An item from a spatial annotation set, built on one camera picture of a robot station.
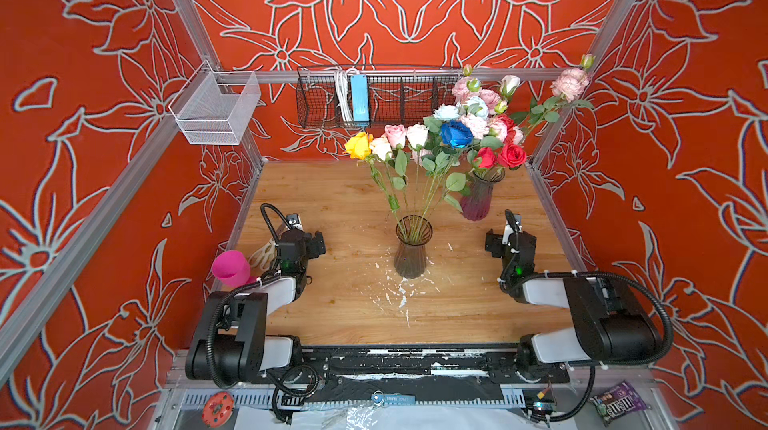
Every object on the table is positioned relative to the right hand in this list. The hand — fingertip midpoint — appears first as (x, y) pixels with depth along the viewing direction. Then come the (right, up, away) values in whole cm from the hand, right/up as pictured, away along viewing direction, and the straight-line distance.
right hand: (504, 228), depth 91 cm
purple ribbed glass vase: (-7, +7, +4) cm, 11 cm away
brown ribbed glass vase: (-30, +1, -12) cm, 33 cm away
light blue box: (-45, +40, -2) cm, 60 cm away
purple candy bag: (+16, -37, -24) cm, 47 cm away
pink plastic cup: (-79, -9, -13) cm, 80 cm away
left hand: (-64, -2, 0) cm, 64 cm away
